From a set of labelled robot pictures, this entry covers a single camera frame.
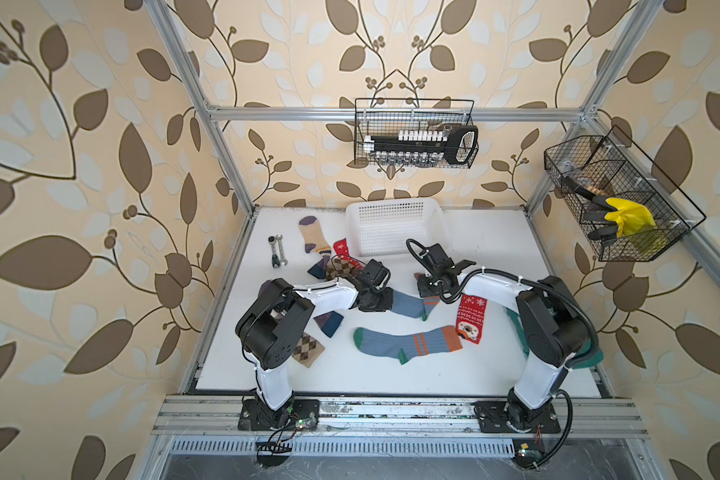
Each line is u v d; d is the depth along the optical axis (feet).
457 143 2.75
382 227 3.76
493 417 2.42
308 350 2.82
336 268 3.25
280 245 3.64
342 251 3.53
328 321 2.92
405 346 2.79
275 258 3.45
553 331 1.58
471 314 3.00
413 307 3.01
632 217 2.24
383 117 2.99
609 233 2.11
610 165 2.59
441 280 2.30
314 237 3.67
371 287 2.43
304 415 2.42
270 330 1.58
